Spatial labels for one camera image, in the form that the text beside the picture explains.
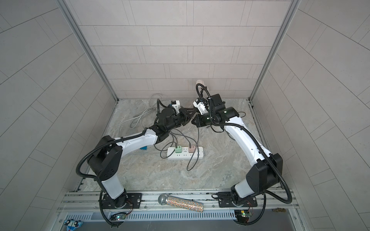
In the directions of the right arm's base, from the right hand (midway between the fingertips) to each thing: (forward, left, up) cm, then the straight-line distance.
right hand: (192, 121), depth 76 cm
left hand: (+5, -4, +3) cm, 7 cm away
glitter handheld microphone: (-32, +15, -19) cm, 40 cm away
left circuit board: (-37, +37, -20) cm, 56 cm away
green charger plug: (-8, +9, -16) cm, 20 cm away
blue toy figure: (-39, +57, -19) cm, 72 cm away
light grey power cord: (+14, +34, -9) cm, 38 cm away
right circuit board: (-40, -21, -24) cm, 51 cm away
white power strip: (-9, +6, -20) cm, 23 cm away
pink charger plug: (-8, +1, -18) cm, 19 cm away
